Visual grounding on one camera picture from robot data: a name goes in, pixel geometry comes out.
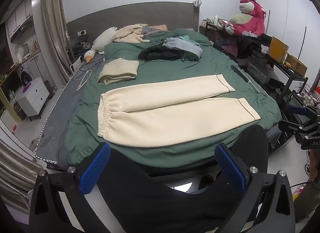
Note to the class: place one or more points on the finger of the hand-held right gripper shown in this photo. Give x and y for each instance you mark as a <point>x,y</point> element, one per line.
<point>297,109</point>
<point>290,125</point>

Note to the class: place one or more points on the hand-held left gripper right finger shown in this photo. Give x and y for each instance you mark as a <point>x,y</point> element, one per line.
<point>230,170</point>

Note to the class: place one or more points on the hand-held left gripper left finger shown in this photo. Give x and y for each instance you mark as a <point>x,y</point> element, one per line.
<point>96,170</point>

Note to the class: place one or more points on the cream textured pants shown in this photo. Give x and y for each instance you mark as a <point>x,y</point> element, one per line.
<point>162,112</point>

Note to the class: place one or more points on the person's right forearm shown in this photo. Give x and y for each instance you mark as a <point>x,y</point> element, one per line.
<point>307,198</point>

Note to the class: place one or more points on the black metal rack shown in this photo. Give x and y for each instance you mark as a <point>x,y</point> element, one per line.
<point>287,77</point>

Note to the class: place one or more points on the brown cardboard box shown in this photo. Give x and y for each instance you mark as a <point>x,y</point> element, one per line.
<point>297,65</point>

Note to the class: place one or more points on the clear storage bin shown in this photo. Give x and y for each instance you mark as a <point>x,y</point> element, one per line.
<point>257,72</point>

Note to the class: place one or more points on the person's black-trousered legs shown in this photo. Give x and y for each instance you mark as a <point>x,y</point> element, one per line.
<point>150,198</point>

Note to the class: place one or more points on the yellow cardboard box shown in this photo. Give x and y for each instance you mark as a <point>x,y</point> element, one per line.
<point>277,49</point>

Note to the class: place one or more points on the grey mattress with patterned trim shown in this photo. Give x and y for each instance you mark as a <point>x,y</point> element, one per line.
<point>60,112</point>

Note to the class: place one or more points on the black clothes pile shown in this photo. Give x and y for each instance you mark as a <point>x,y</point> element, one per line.
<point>252,45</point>

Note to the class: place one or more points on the beige curtain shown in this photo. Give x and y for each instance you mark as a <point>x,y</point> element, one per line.
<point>52,22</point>
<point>17,173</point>

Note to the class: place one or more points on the small red container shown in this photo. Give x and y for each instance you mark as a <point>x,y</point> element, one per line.
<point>14,127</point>

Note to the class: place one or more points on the white wardrobe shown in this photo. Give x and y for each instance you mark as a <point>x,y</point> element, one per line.
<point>287,17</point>

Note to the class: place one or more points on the white two-drawer nightstand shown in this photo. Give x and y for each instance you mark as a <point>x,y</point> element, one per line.
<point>32,97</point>

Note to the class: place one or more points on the pink bear plush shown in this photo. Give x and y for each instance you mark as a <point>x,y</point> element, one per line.
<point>252,20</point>

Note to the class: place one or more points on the folded cream garment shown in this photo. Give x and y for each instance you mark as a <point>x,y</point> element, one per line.
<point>117,71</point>

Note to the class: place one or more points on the yellow-legged table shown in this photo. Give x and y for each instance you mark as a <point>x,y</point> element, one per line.
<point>7,102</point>

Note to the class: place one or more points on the washing machine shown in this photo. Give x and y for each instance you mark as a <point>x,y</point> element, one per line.
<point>25,79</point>

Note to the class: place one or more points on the green duvet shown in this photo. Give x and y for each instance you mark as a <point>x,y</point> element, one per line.
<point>175,67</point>

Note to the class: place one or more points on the dark bedside shelf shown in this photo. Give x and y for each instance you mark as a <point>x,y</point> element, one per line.
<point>207,29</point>

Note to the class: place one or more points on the white bottle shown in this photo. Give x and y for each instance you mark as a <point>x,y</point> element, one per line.
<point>216,20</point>

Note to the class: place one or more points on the white base cabinet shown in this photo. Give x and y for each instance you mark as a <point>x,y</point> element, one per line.
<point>35,65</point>

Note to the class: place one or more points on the white goose plush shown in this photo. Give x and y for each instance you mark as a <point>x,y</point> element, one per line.
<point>103,39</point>

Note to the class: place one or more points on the grey-blue garment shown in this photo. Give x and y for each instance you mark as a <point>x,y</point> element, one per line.
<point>182,45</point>

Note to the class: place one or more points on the black jacket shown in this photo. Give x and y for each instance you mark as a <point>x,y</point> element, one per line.
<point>160,52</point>

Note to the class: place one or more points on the cream sweater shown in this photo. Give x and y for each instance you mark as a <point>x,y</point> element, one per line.
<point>130,32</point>

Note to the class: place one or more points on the small white fan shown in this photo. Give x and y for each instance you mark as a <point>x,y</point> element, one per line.
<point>197,2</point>

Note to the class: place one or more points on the peach pillow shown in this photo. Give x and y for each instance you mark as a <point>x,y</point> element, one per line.
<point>160,27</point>

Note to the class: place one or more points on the grey headboard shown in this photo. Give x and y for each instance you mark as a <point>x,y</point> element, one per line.
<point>150,14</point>

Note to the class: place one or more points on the wall socket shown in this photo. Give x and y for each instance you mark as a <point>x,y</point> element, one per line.
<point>82,32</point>

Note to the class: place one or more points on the white wall cabinets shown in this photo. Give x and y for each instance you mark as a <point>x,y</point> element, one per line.
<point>20,17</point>

